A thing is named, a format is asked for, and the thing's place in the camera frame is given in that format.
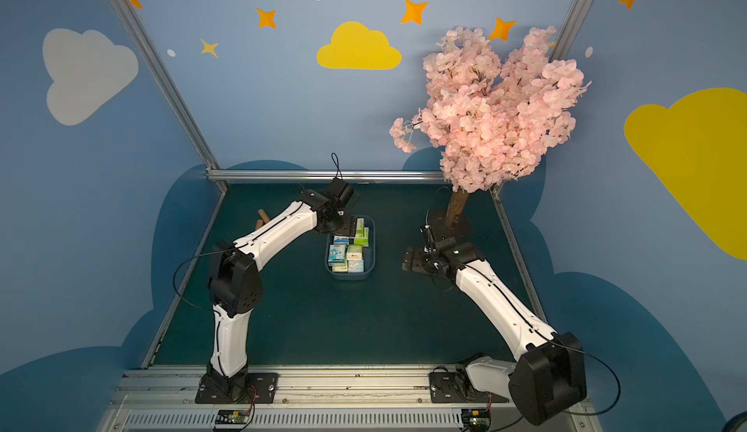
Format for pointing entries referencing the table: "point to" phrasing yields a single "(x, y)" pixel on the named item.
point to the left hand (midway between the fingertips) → (343, 224)
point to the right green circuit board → (479, 419)
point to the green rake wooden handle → (259, 224)
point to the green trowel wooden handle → (264, 216)
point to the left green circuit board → (231, 416)
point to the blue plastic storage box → (369, 253)
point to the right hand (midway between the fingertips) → (423, 258)
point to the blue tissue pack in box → (355, 266)
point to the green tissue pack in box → (362, 237)
